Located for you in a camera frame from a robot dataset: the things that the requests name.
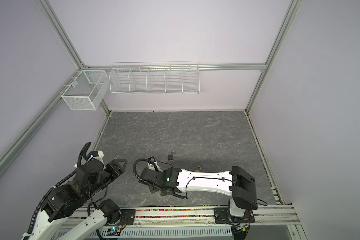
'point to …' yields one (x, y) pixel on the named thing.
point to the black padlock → (170, 157)
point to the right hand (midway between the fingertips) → (153, 181)
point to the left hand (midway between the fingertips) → (125, 166)
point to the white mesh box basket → (86, 90)
